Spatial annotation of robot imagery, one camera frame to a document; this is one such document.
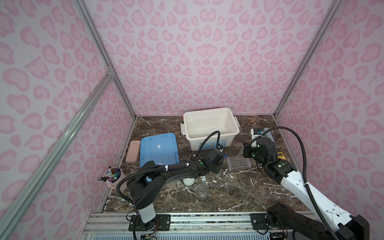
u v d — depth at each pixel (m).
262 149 0.56
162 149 1.01
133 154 0.96
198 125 1.09
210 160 0.65
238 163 0.93
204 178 0.88
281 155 0.95
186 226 0.72
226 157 0.94
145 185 0.45
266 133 0.65
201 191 0.78
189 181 0.84
